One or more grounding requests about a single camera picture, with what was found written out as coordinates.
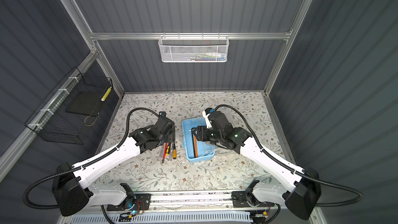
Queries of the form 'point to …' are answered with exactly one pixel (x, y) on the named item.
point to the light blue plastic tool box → (205, 150)
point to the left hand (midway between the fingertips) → (169, 132)
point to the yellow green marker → (106, 94)
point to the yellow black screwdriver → (167, 151)
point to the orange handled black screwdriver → (174, 152)
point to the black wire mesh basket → (65, 116)
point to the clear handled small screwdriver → (170, 153)
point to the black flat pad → (84, 102)
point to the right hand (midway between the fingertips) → (198, 132)
